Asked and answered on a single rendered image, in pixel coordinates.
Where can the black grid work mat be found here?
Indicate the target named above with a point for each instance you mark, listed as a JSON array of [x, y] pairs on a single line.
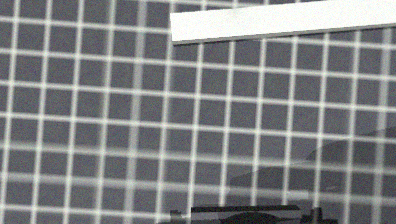
[[103, 120]]

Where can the white flat bar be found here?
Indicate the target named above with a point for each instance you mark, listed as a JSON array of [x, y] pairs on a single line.
[[280, 20]]

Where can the black rectangular tile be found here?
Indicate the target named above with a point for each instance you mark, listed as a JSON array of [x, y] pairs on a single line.
[[273, 214]]

